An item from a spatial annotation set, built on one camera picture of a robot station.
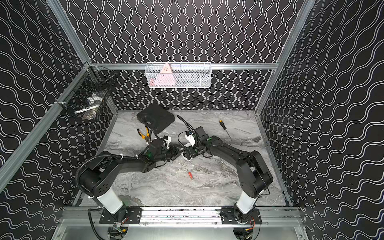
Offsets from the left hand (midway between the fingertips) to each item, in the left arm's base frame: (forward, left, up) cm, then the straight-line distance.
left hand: (184, 148), depth 87 cm
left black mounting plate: (-34, +22, -12) cm, 43 cm away
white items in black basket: (+20, +55, +15) cm, 61 cm away
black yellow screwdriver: (+25, -26, -10) cm, 38 cm away
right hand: (+1, -3, -4) cm, 5 cm away
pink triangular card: (+32, +14, +25) cm, 43 cm away
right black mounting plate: (-32, -24, -9) cm, 41 cm away
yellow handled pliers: (+13, +28, -10) cm, 33 cm away
